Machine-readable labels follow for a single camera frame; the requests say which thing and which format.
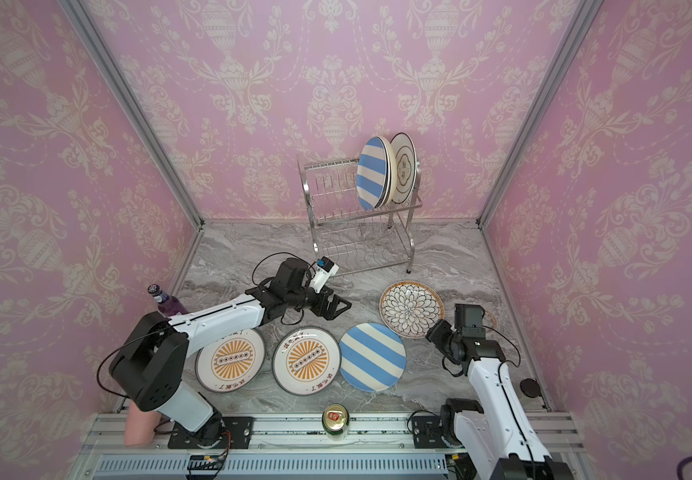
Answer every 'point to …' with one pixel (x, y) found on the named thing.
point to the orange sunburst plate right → (306, 360)
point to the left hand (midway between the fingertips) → (341, 300)
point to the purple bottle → (167, 304)
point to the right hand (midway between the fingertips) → (436, 333)
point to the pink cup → (140, 426)
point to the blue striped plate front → (371, 357)
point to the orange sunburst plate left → (233, 363)
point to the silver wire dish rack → (346, 235)
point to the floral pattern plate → (410, 308)
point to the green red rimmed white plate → (386, 203)
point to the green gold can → (336, 421)
